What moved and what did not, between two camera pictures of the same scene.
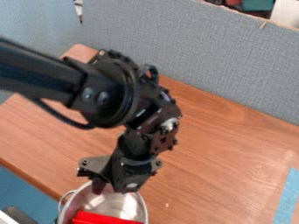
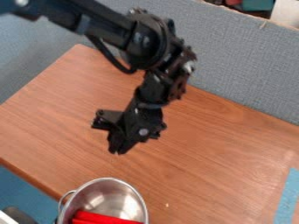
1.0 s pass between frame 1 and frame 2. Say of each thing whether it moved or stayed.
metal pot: stayed
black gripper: moved
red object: stayed
